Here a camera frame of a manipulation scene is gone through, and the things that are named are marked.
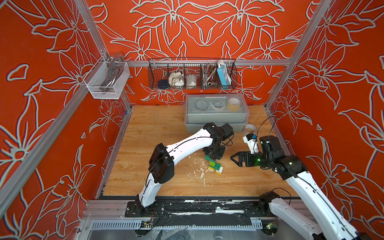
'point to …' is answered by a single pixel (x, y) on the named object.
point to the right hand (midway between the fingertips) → (235, 157)
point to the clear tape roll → (249, 129)
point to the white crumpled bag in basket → (176, 79)
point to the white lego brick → (220, 170)
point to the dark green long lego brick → (217, 165)
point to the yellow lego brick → (209, 167)
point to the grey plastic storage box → (200, 109)
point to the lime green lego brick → (212, 163)
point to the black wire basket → (189, 74)
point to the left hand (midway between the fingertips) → (218, 156)
